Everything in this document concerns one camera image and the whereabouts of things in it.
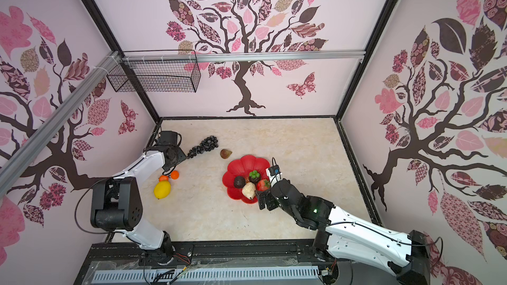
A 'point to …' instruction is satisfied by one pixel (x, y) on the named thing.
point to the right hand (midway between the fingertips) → (264, 187)
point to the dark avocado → (239, 182)
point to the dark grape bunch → (207, 144)
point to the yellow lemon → (162, 189)
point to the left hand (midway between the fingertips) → (177, 162)
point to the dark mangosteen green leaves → (253, 176)
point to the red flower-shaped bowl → (243, 167)
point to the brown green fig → (225, 154)
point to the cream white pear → (249, 190)
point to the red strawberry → (263, 185)
